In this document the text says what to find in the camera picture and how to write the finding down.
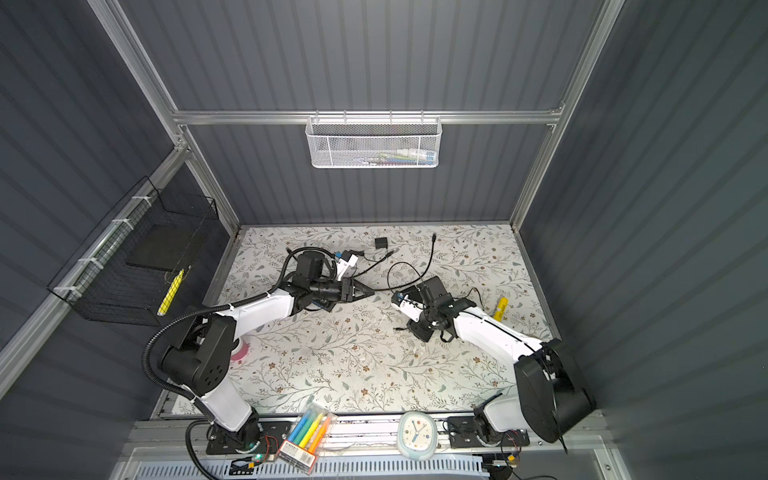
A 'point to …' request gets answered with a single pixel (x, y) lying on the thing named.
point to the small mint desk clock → (417, 435)
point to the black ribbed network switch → (421, 329)
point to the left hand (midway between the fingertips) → (372, 293)
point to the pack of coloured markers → (306, 437)
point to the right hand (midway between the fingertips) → (418, 321)
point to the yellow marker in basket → (170, 294)
